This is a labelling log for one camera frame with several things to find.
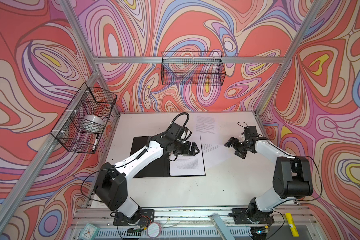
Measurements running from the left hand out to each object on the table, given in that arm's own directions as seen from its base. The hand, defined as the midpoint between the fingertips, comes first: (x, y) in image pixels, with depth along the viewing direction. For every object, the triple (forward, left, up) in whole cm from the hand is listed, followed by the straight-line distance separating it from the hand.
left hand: (195, 150), depth 79 cm
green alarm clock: (-35, +50, -14) cm, 63 cm away
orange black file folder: (-2, +21, -15) cm, 26 cm away
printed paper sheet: (+8, -14, -16) cm, 23 cm away
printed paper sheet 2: (+32, -11, -17) cm, 37 cm away
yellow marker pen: (-33, -45, -15) cm, 58 cm away
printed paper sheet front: (-1, +5, -16) cm, 17 cm away
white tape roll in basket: (+5, +50, +16) cm, 53 cm away
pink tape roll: (-34, +20, -11) cm, 41 cm away
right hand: (+7, -23, -12) cm, 27 cm away
